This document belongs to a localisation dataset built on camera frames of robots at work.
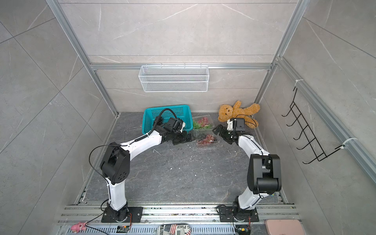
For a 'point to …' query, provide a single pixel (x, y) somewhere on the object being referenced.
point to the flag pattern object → (174, 229)
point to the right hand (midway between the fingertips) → (219, 132)
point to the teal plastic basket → (182, 111)
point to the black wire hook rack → (314, 146)
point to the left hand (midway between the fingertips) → (192, 137)
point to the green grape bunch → (197, 126)
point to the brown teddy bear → (226, 111)
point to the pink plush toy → (77, 227)
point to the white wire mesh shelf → (174, 79)
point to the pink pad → (284, 227)
